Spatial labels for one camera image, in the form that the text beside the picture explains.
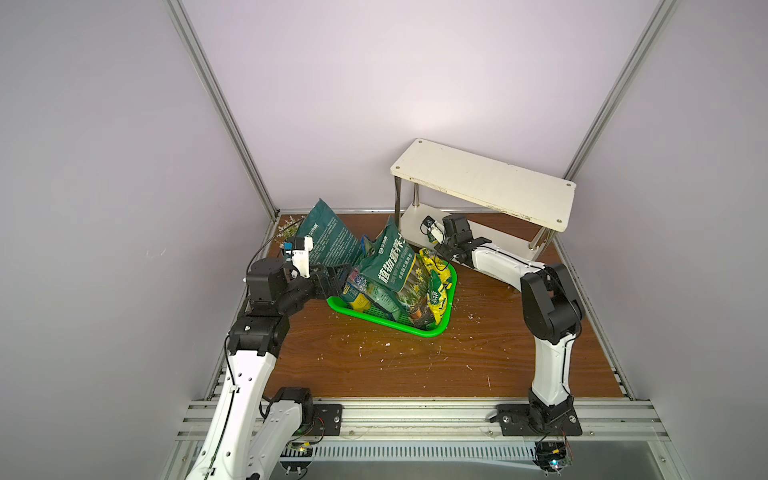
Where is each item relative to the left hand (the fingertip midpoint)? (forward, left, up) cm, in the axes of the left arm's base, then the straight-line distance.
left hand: (339, 266), depth 70 cm
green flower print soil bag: (+6, -12, -7) cm, 16 cm away
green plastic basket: (-8, -24, -20) cm, 32 cm away
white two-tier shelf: (+15, -43, +5) cm, 46 cm away
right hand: (+27, -32, -16) cm, 44 cm away
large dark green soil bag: (+14, +5, -8) cm, 17 cm away
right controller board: (-34, -51, -28) cm, 67 cm away
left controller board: (-35, +11, -32) cm, 49 cm away
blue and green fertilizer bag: (+2, -8, -17) cm, 19 cm away
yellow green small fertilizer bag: (+3, -26, -13) cm, 29 cm away
